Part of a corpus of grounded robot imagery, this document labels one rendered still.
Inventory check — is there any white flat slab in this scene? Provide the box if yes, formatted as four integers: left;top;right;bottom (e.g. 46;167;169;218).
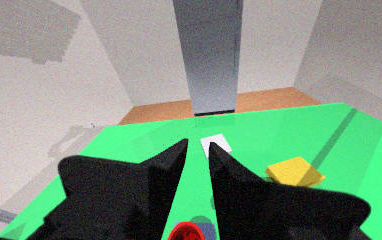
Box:
200;134;232;159

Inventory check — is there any red cup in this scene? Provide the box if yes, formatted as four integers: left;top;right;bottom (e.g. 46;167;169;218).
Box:
167;221;205;240

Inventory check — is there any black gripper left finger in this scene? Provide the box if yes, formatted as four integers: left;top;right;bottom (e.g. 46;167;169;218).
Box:
58;138;188;240

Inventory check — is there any yellow box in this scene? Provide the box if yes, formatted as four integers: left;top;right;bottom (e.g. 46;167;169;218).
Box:
266;156;325;188

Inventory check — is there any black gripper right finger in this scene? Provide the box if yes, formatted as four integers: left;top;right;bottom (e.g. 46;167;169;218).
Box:
208;142;371;240

